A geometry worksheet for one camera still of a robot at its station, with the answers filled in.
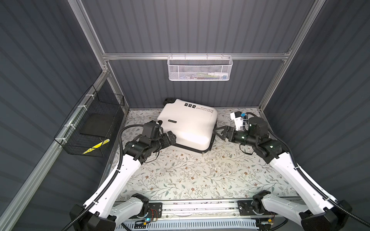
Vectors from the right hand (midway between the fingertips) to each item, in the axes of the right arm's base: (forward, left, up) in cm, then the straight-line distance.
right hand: (219, 132), depth 69 cm
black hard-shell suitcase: (+14, +13, -12) cm, 23 cm away
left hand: (0, +25, -6) cm, 26 cm away
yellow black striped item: (-4, +57, -2) cm, 57 cm away
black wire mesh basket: (+5, +64, +3) cm, 64 cm away
